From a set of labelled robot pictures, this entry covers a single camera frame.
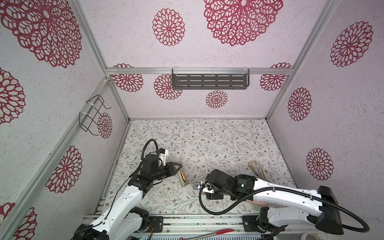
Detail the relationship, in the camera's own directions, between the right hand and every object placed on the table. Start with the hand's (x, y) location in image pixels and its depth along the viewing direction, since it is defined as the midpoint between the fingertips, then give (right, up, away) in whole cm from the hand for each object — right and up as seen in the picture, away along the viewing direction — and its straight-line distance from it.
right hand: (206, 181), depth 74 cm
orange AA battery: (-11, +2, +3) cm, 12 cm away
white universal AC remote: (-12, +1, +2) cm, 12 cm away
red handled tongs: (+5, -23, -3) cm, 24 cm away
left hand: (-13, +5, +5) cm, 15 cm away
